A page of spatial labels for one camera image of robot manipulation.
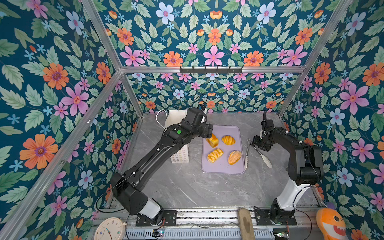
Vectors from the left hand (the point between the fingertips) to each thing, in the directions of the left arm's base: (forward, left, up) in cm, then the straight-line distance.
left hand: (208, 125), depth 74 cm
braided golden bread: (-3, -4, -25) cm, 25 cm away
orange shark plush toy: (-44, -51, -21) cm, 70 cm away
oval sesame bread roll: (-6, -16, -25) cm, 30 cm away
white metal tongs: (-8, -36, -29) cm, 47 cm away
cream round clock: (-37, +50, -26) cm, 67 cm away
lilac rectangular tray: (-9, -9, -29) cm, 32 cm away
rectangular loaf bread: (+6, -4, -23) cm, 24 cm away
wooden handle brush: (-41, -14, -26) cm, 50 cm away
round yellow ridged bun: (+7, -15, -25) cm, 30 cm away
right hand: (+2, -35, -25) cm, 43 cm away
